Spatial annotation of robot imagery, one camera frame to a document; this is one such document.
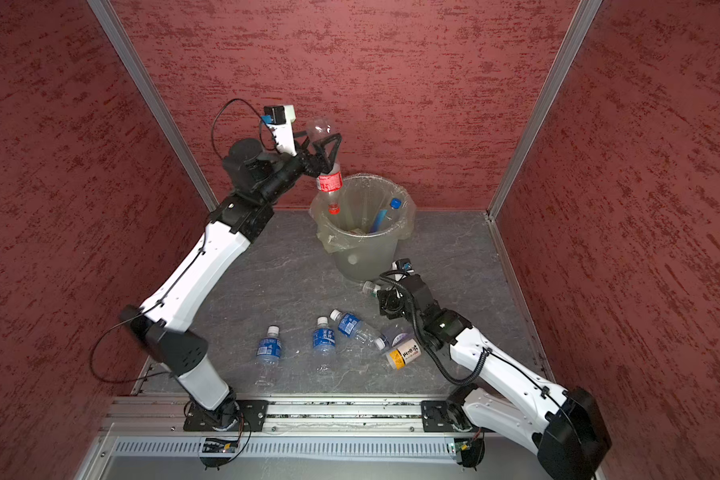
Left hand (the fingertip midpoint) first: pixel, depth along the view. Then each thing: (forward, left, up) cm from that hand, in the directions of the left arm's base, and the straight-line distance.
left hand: (326, 140), depth 63 cm
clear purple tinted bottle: (-26, -17, -47) cm, 57 cm away
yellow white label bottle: (-32, -18, -47) cm, 59 cm away
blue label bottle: (-31, +18, -48) cm, 60 cm away
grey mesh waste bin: (-4, -11, -42) cm, 43 cm away
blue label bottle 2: (-29, +2, -47) cm, 55 cm away
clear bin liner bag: (+15, -9, -36) cm, 40 cm away
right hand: (-18, -15, -37) cm, 44 cm away
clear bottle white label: (-8, -11, -50) cm, 52 cm away
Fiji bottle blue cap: (+8, -15, -32) cm, 37 cm away
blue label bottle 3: (-23, -5, -46) cm, 52 cm away
